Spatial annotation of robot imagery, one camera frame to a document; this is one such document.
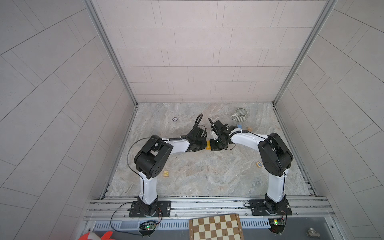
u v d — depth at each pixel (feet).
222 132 2.30
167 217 2.28
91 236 1.96
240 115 3.54
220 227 2.11
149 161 1.60
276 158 1.61
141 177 1.70
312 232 2.10
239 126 3.38
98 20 2.48
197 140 2.65
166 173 2.65
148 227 2.11
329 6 2.33
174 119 3.52
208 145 2.81
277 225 2.23
